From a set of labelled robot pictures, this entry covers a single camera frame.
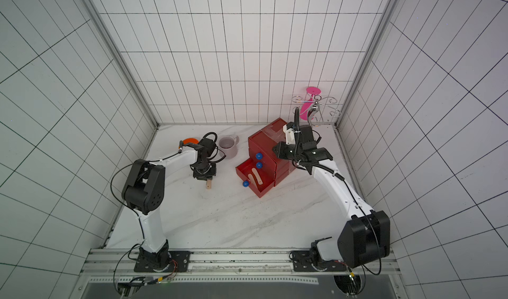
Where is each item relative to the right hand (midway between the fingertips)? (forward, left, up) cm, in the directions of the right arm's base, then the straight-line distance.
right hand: (275, 148), depth 83 cm
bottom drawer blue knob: (-9, +13, -15) cm, 22 cm away
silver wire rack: (+19, -19, +6) cm, 28 cm away
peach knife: (-4, +8, -18) cm, 20 cm away
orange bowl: (+16, +47, -16) cm, 52 cm away
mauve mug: (+14, +25, -16) cm, 33 cm away
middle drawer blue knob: (-3, +7, -8) cm, 11 cm away
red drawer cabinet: (-2, +6, +1) cm, 6 cm away
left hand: (-8, +32, -18) cm, 37 cm away
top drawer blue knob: (-3, +7, -1) cm, 8 cm away
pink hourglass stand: (+33, -18, +7) cm, 38 cm away
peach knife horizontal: (-9, +31, -18) cm, 37 cm away
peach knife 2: (-5, +10, -19) cm, 22 cm away
